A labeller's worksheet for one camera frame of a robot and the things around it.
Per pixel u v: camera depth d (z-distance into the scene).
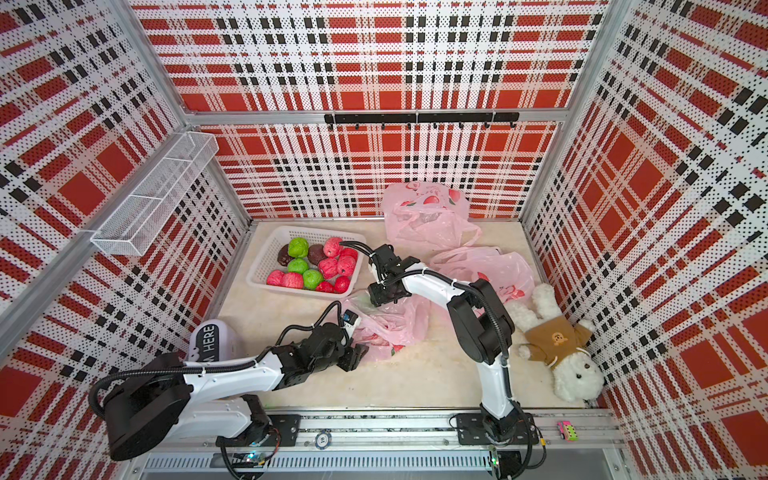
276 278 0.96
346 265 0.96
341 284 0.96
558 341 0.80
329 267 0.99
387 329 0.80
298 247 0.99
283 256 1.01
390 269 0.70
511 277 0.91
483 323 0.51
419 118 0.88
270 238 1.04
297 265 0.99
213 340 0.80
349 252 1.05
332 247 1.01
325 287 0.95
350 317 0.76
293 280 0.93
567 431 0.71
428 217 1.20
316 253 1.02
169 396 0.42
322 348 0.64
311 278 0.96
